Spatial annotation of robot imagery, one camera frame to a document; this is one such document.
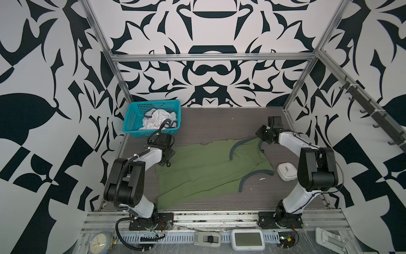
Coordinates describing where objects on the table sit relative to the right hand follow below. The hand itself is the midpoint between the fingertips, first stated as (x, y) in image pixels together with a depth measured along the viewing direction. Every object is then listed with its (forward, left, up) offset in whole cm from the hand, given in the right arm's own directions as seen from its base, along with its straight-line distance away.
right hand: (260, 130), depth 96 cm
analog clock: (-54, +77, -3) cm, 94 cm away
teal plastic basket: (+21, +82, -2) cm, 84 cm away
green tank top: (-20, +36, -12) cm, 43 cm away
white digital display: (-53, +16, -3) cm, 56 cm away
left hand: (-11, +55, -5) cm, 56 cm away
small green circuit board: (-53, -2, -10) cm, 54 cm away
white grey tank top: (+9, +65, +3) cm, 65 cm away
